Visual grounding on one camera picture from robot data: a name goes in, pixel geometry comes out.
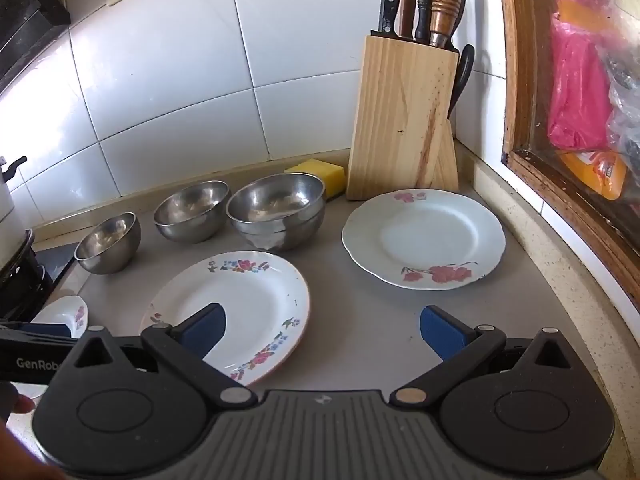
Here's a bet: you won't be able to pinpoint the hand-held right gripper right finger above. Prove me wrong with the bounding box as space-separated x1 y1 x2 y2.
387 305 583 408

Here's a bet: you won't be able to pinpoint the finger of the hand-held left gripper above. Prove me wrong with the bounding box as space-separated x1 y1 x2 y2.
0 323 76 346

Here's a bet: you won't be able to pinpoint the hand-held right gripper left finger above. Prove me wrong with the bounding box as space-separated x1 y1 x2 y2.
60 302 258 408

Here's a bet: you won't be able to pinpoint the white plate small pink flower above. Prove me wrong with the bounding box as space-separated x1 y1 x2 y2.
30 296 90 339

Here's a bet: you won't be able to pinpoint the white plate colourful flower print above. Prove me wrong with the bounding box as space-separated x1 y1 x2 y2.
139 250 311 387

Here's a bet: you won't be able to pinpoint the white plate red flower print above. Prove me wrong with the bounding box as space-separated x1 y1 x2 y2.
341 189 507 291

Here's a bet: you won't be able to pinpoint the small steel bowl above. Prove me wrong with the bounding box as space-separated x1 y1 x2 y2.
74 212 142 276

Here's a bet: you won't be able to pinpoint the medium steel bowl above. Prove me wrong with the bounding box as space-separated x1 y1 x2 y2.
153 180 231 244

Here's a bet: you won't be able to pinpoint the large steel bowl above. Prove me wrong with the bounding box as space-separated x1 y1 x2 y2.
235 215 326 253
225 173 327 238

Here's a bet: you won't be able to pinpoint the person's left hand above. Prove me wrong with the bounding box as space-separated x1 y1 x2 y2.
0 381 66 480

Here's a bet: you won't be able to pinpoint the black gas stove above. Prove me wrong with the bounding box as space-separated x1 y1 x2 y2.
0 229 83 321

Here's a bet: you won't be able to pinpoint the silver pressure cooker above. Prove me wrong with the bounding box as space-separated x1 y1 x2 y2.
0 156 28 223

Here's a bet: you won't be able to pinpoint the yellow sponge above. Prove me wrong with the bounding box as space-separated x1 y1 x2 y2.
284 158 347 199

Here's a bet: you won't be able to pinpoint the wooden knife block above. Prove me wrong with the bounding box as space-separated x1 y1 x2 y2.
346 35 460 202

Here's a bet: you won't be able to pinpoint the orange plastic bag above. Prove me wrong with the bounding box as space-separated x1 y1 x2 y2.
555 0 631 201

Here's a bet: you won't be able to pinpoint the black scissors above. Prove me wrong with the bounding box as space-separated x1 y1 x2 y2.
446 44 476 121

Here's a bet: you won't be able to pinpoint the pink plastic bag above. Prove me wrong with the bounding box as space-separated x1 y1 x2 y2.
547 0 621 151

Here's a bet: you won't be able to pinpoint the black range hood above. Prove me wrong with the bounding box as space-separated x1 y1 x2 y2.
0 0 71 93

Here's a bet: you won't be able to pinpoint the clear plastic bag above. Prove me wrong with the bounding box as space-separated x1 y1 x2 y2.
595 0 640 171

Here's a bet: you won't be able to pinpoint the wooden window frame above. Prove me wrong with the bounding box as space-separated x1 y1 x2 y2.
495 0 640 311

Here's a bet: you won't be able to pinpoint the black ribbed handle knife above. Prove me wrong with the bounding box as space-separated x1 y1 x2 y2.
414 0 438 46

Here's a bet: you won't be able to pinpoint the wooden ribbed handle knife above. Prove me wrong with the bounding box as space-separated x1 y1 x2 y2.
429 0 463 51

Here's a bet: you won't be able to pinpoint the brown handle knife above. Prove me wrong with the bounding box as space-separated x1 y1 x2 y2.
397 0 423 41

